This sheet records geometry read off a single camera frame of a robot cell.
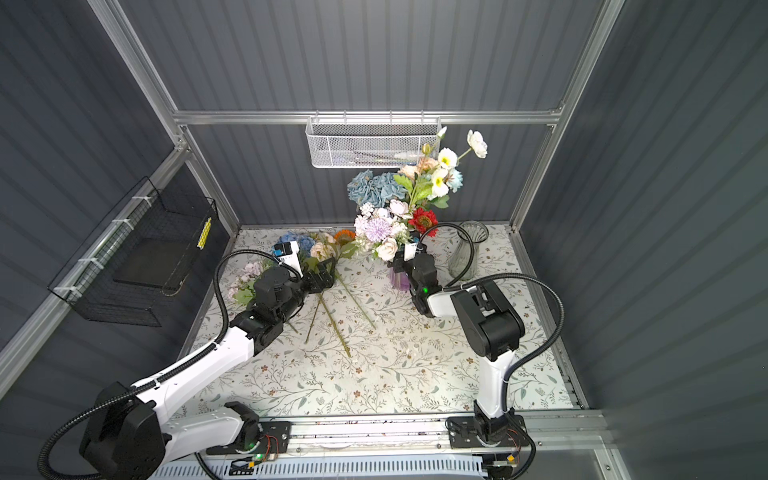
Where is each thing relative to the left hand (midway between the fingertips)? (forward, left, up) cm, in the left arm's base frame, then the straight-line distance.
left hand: (323, 261), depth 79 cm
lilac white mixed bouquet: (+2, -16, +9) cm, 18 cm away
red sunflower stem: (+10, -28, +4) cm, 30 cm away
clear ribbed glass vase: (+11, -42, -14) cm, 46 cm away
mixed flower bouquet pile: (+20, +7, -21) cm, 30 cm away
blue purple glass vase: (+6, -21, -18) cm, 29 cm away
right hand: (+13, -23, -8) cm, 27 cm away
